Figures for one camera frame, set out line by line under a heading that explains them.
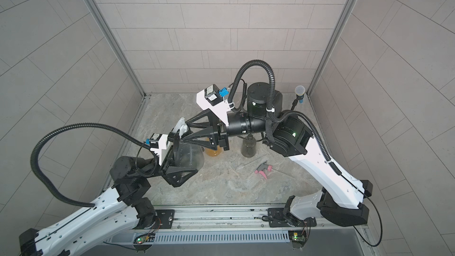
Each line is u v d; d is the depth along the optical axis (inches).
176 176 18.1
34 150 12.6
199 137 14.6
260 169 33.2
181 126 15.0
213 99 13.1
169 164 19.1
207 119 16.5
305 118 15.2
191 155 19.2
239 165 33.6
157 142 17.3
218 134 14.0
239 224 27.9
